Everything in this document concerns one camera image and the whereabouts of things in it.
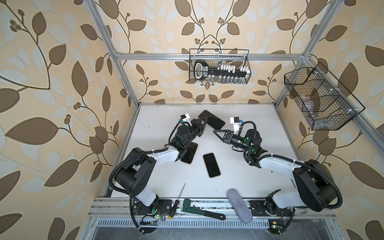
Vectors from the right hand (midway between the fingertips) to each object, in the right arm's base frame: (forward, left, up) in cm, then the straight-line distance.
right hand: (214, 133), depth 76 cm
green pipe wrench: (-29, +15, -22) cm, 39 cm away
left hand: (+8, +2, +5) cm, 9 cm away
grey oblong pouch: (-33, -13, -19) cm, 41 cm away
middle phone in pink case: (-9, 0, -23) cm, 24 cm away
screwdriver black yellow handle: (-28, +21, -22) cm, 42 cm away
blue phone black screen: (+7, 0, +2) cm, 7 cm away
